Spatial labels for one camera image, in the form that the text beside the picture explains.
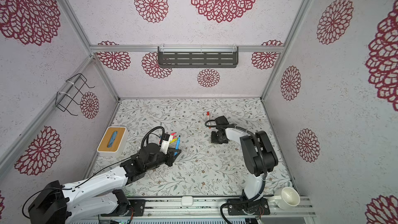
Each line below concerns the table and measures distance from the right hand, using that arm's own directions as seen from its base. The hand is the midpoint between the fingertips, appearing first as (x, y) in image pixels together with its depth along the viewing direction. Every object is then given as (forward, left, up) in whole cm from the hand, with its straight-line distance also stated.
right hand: (214, 137), depth 98 cm
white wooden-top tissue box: (-8, +61, +5) cm, 61 cm away
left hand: (-17, +19, +12) cm, 28 cm away
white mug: (-32, -36, -3) cm, 49 cm away
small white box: (-36, +14, 0) cm, 39 cm away
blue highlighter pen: (-15, +20, +17) cm, 30 cm away
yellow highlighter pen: (-16, +20, +24) cm, 35 cm away
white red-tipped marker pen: (+18, +4, 0) cm, 19 cm away
